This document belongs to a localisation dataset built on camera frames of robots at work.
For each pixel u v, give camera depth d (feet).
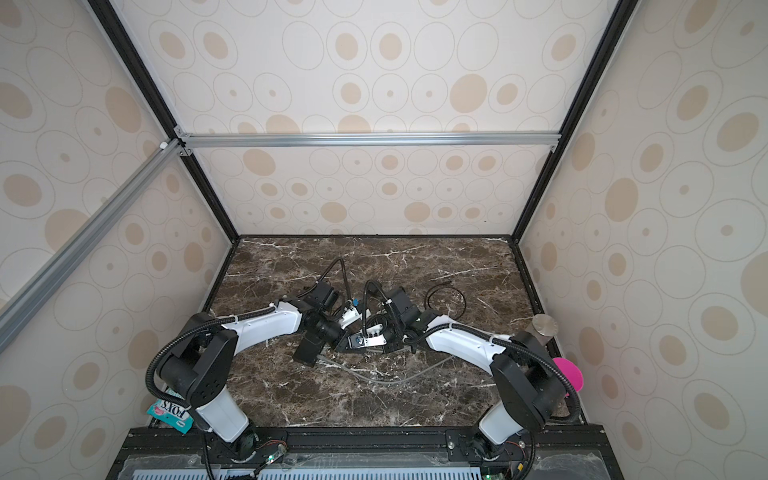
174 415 2.53
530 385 1.43
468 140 5.48
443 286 3.46
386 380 2.79
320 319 2.40
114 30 2.28
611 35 2.32
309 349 2.94
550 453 2.39
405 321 2.17
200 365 1.52
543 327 2.61
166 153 2.78
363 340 2.30
